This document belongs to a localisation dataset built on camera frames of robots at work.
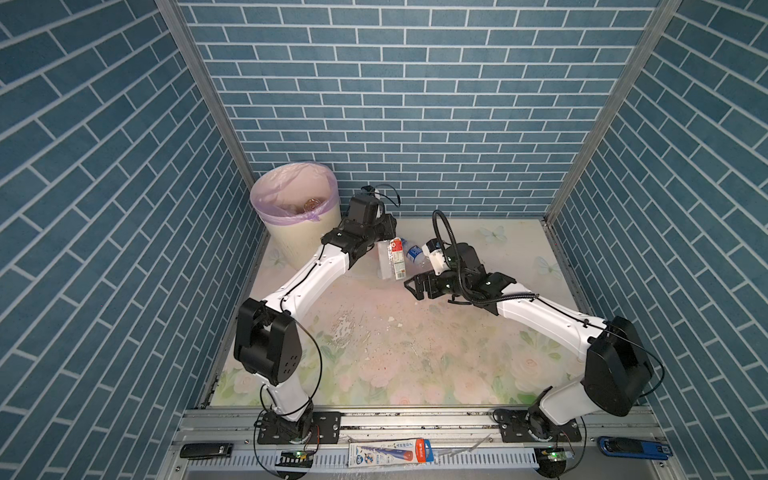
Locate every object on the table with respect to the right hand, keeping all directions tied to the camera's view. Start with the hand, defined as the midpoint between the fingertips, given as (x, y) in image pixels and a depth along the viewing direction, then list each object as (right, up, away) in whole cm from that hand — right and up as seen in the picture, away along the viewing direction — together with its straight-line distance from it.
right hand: (414, 276), depth 83 cm
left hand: (-6, +16, +2) cm, 17 cm away
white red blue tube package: (-5, -40, -13) cm, 43 cm away
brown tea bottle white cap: (-33, +22, +13) cm, 41 cm away
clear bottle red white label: (-6, +4, -2) cm, 8 cm away
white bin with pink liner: (-39, +23, +19) cm, 49 cm away
